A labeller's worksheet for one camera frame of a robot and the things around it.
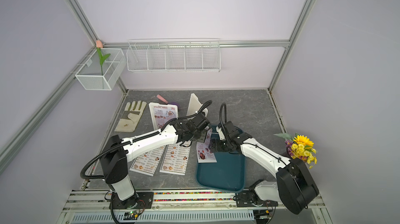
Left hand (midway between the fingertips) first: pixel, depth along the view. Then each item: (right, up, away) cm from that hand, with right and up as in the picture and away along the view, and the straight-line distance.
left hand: (202, 135), depth 82 cm
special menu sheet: (+1, -10, 0) cm, 10 cm away
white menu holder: (-29, +17, +4) cm, 34 cm away
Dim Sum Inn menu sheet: (-30, -15, +3) cm, 34 cm away
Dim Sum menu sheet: (-15, -14, +5) cm, 21 cm away
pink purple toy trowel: (-32, +22, +31) cm, 50 cm away
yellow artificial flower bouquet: (+41, -1, -18) cm, 45 cm away
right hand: (+7, -6, +4) cm, 10 cm away
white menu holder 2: (-5, +16, +8) cm, 19 cm away
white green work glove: (-50, +7, +23) cm, 55 cm away
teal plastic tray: (+13, -21, -1) cm, 24 cm away
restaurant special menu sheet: (-22, +11, +7) cm, 25 cm away
